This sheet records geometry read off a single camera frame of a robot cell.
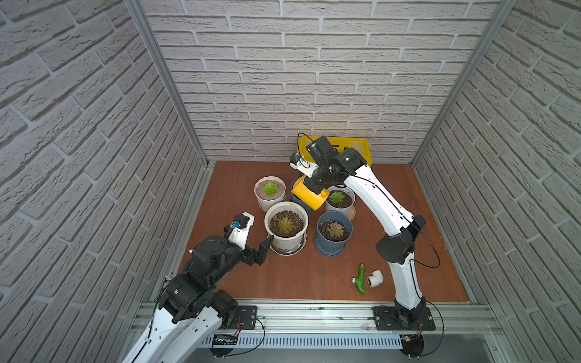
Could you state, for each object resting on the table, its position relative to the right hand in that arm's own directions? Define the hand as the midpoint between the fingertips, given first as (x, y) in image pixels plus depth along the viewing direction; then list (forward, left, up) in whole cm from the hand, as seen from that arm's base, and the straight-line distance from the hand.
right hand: (314, 179), depth 80 cm
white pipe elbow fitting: (-30, -21, -23) cm, 43 cm away
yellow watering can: (-5, +1, -4) cm, 7 cm away
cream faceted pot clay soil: (+1, +20, -14) cm, 24 cm away
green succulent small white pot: (+2, -11, -14) cm, 18 cm away
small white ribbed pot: (-2, -14, -16) cm, 21 cm away
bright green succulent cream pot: (+7, +17, -13) cm, 23 cm away
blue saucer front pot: (-16, -6, -25) cm, 30 cm away
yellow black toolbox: (+30, -16, -9) cm, 35 cm away
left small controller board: (-44, +33, -27) cm, 62 cm away
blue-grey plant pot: (-8, -11, -15) cm, 20 cm away
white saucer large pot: (-17, +12, -24) cm, 32 cm away
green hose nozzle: (-30, -14, -25) cm, 41 cm away
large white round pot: (-4, +8, -15) cm, 17 cm away
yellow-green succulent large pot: (-11, +11, -13) cm, 21 cm away
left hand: (-18, +19, +1) cm, 26 cm away
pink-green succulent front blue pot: (-13, -8, -16) cm, 22 cm away
